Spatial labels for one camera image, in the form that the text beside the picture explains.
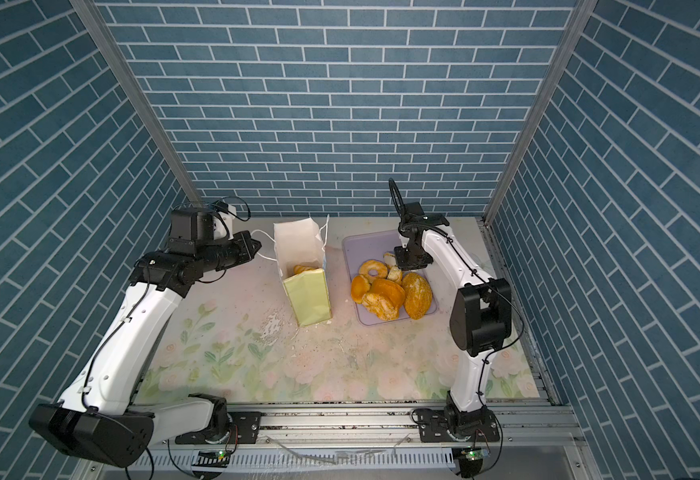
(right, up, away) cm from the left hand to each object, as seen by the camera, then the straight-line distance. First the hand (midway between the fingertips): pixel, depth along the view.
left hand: (264, 242), depth 72 cm
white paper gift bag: (+4, -3, +24) cm, 25 cm away
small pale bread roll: (+34, -10, +23) cm, 43 cm away
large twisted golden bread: (+31, -16, +14) cm, 38 cm away
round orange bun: (+23, -15, +23) cm, 36 cm away
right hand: (+38, -6, +19) cm, 42 cm away
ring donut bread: (+26, -8, +31) cm, 41 cm away
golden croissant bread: (+2, -9, +27) cm, 28 cm away
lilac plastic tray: (+23, -2, +40) cm, 46 cm away
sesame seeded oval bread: (+41, -16, +19) cm, 48 cm away
